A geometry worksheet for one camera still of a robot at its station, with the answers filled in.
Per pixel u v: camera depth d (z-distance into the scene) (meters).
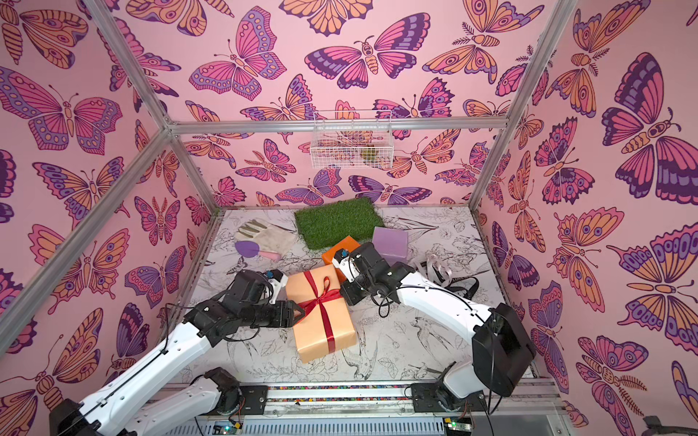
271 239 1.09
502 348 0.42
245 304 0.58
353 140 0.96
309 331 0.74
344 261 0.73
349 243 1.00
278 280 0.71
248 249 1.07
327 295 0.79
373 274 0.61
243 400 0.73
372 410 0.73
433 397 0.73
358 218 1.13
